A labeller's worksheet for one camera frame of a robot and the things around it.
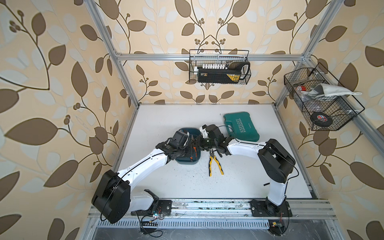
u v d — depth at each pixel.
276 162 0.49
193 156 0.81
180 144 0.65
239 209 0.75
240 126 1.02
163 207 0.74
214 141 0.72
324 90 0.63
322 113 0.75
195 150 0.83
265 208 0.66
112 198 0.41
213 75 0.85
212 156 0.91
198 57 0.91
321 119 0.72
